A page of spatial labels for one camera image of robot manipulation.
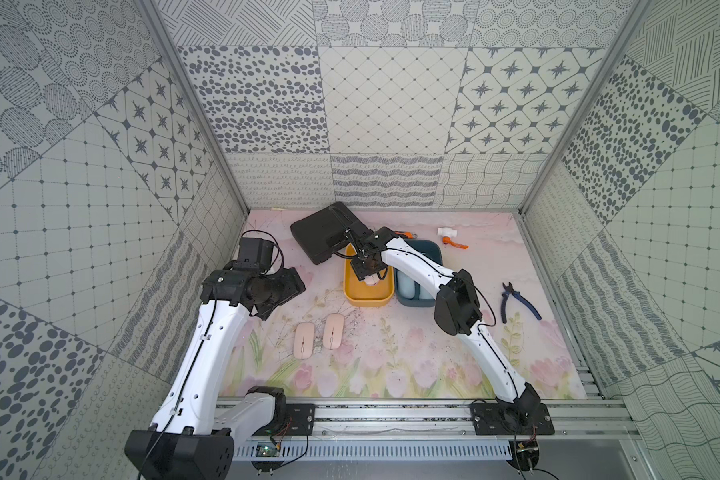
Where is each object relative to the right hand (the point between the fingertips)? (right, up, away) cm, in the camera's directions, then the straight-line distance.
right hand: (371, 269), depth 98 cm
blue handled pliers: (+47, -7, 0) cm, 47 cm away
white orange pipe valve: (+29, +12, +13) cm, 34 cm away
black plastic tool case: (-19, +12, +8) cm, 24 cm away
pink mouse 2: (-11, -17, -11) cm, 23 cm away
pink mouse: (-20, -19, -12) cm, 30 cm away
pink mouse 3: (0, -3, -3) cm, 4 cm away
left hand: (-18, -2, -25) cm, 30 cm away
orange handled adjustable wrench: (+15, +12, +15) cm, 24 cm away
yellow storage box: (-4, -7, -3) cm, 9 cm away
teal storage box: (+21, +7, +5) cm, 23 cm away
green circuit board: (-26, -42, -26) cm, 56 cm away
